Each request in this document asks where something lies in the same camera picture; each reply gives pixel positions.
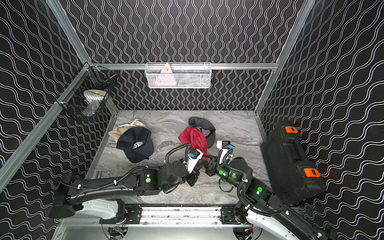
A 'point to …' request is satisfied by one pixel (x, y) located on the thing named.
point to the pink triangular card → (166, 77)
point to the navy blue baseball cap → (136, 144)
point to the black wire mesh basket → (92, 76)
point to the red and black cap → (196, 138)
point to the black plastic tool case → (289, 170)
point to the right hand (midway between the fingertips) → (199, 155)
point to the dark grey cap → (206, 127)
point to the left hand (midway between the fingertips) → (203, 162)
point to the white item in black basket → (95, 98)
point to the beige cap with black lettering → (120, 129)
